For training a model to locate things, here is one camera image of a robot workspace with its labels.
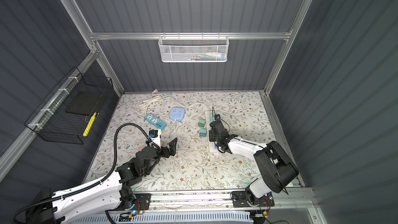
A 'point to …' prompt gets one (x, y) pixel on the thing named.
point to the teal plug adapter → (203, 132)
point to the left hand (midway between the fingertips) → (169, 138)
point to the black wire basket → (65, 114)
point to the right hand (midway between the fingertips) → (215, 131)
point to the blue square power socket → (177, 113)
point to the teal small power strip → (156, 121)
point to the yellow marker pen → (89, 124)
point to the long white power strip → (209, 116)
